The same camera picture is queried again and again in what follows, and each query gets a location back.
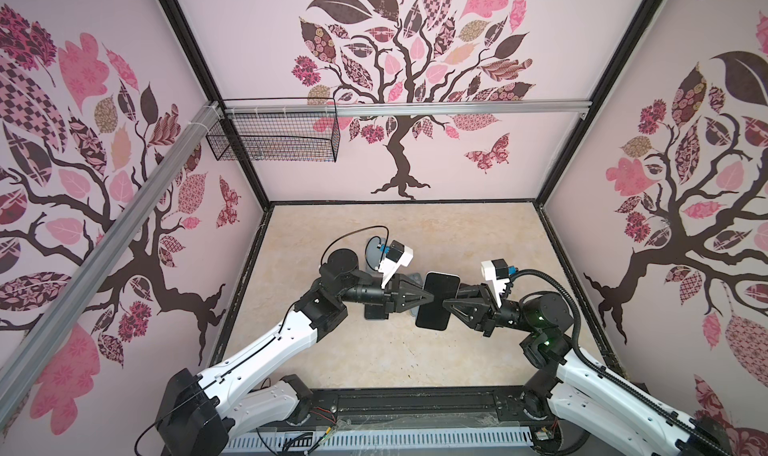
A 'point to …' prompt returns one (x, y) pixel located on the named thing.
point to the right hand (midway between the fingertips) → (447, 304)
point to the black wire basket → (277, 137)
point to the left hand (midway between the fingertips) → (431, 302)
